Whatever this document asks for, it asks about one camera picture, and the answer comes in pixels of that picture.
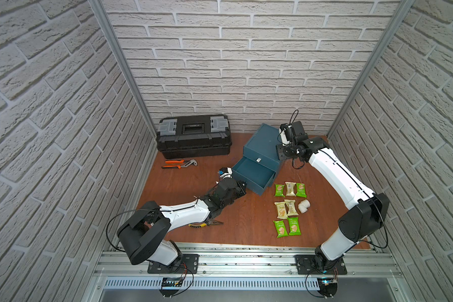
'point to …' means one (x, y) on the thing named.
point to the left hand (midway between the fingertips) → (251, 181)
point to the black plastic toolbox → (196, 136)
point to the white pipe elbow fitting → (303, 206)
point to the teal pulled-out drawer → (258, 176)
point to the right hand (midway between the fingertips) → (285, 150)
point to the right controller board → (328, 286)
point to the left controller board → (170, 282)
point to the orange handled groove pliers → (185, 163)
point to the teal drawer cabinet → (262, 145)
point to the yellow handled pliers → (197, 225)
